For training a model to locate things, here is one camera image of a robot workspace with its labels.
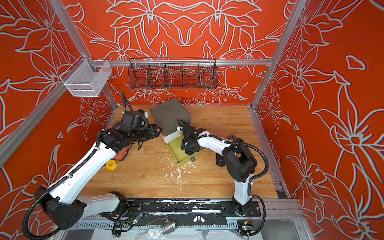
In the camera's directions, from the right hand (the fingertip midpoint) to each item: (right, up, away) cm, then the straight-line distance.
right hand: (186, 145), depth 91 cm
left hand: (-13, +12, -18) cm, 25 cm away
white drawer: (-4, +8, -2) cm, 9 cm away
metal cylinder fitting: (-7, -32, -26) cm, 42 cm away
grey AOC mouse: (+21, -8, -4) cm, 23 cm away
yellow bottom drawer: (-5, -6, +1) cm, 8 cm away
